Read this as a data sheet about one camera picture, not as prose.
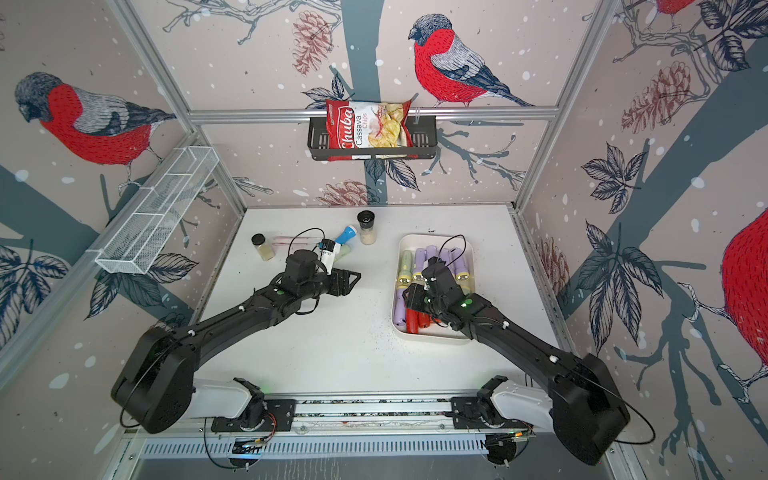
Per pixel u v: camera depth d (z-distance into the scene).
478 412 0.73
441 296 0.62
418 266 1.00
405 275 0.97
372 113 0.86
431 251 1.04
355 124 0.87
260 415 0.70
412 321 0.86
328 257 0.77
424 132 0.95
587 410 0.40
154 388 0.41
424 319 0.87
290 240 1.08
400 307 0.88
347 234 1.10
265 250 1.02
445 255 1.03
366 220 1.02
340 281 0.75
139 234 0.73
